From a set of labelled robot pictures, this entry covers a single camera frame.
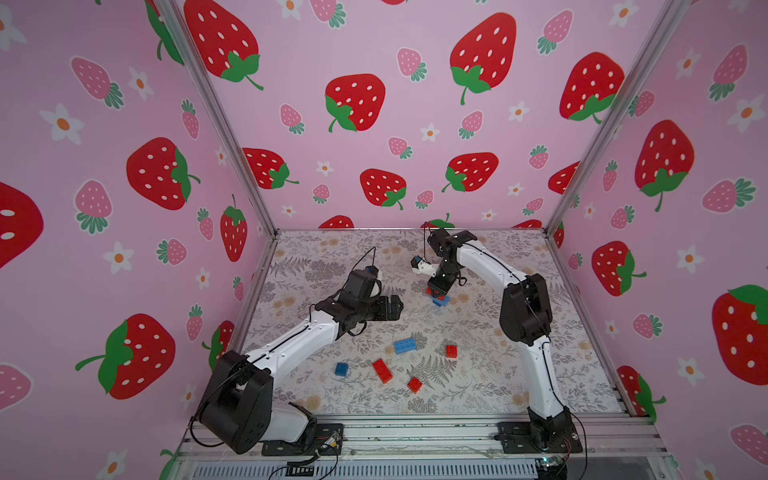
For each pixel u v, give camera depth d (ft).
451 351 2.88
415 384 2.68
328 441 2.35
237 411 1.36
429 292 3.08
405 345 2.92
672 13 2.26
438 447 2.40
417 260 2.97
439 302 3.20
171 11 2.21
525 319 1.98
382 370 2.75
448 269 2.75
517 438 2.38
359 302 2.14
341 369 2.80
